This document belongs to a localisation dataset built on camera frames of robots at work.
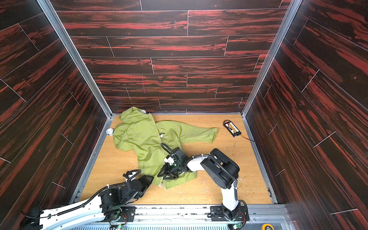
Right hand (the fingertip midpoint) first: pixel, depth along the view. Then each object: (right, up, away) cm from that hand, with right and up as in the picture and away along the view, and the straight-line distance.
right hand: (161, 176), depth 86 cm
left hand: (-3, -2, -5) cm, 6 cm away
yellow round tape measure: (+54, -19, -16) cm, 59 cm away
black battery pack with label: (+51, +29, +22) cm, 63 cm away
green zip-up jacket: (-8, +19, +14) cm, 25 cm away
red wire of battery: (+59, +23, +20) cm, 67 cm away
